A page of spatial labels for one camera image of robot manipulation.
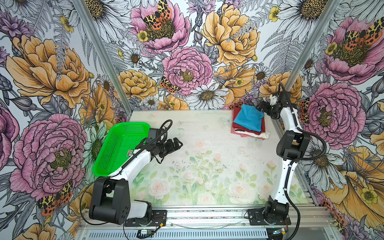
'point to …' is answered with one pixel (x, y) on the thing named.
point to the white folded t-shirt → (264, 135)
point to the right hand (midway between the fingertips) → (261, 111)
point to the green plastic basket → (123, 138)
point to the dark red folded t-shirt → (241, 127)
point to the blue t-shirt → (250, 117)
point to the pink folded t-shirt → (244, 135)
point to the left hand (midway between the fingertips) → (176, 151)
